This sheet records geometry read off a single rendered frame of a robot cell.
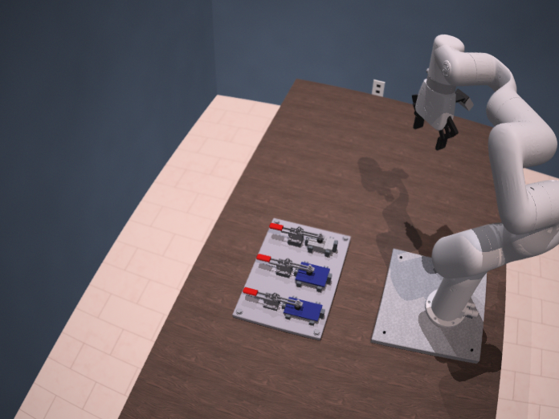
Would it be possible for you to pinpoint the blue flat plate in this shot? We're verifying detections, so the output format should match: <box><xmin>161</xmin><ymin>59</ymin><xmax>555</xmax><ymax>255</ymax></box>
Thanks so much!
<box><xmin>284</xmin><ymin>299</ymin><xmax>323</xmax><ymax>323</ymax></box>
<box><xmin>295</xmin><ymin>264</ymin><xmax>330</xmax><ymax>289</ymax></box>

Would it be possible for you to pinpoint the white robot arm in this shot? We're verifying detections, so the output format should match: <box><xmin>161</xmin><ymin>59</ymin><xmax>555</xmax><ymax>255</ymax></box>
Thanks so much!
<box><xmin>425</xmin><ymin>35</ymin><xmax>559</xmax><ymax>327</ymax></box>

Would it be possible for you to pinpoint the grey toggle clamp with red handle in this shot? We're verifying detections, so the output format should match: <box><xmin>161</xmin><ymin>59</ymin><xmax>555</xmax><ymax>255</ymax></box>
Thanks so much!
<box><xmin>243</xmin><ymin>287</ymin><xmax>303</xmax><ymax>311</ymax></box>

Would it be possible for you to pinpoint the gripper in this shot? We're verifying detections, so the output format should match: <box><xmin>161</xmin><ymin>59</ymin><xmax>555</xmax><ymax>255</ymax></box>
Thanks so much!
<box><xmin>412</xmin><ymin>79</ymin><xmax>459</xmax><ymax>151</ymax></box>

